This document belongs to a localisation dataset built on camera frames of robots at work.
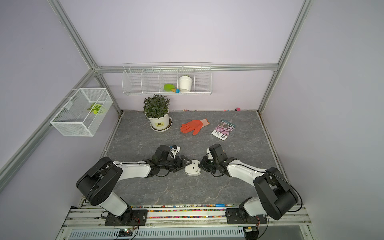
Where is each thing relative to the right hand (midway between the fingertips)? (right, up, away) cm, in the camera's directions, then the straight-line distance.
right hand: (197, 164), depth 86 cm
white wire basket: (-63, +29, -4) cm, 70 cm away
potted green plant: (-26, +33, +10) cm, 44 cm away
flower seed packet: (+19, +19, +22) cm, 35 cm away
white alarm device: (-2, -3, 0) cm, 4 cm away
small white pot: (-7, +49, +5) cm, 50 cm away
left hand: (-4, 0, -1) cm, 5 cm away
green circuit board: (-34, -29, -15) cm, 47 cm away
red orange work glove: (-2, +22, +25) cm, 34 cm away
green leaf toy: (-55, +32, -6) cm, 64 cm away
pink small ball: (+35, +36, +38) cm, 63 cm away
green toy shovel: (-19, +48, +13) cm, 53 cm away
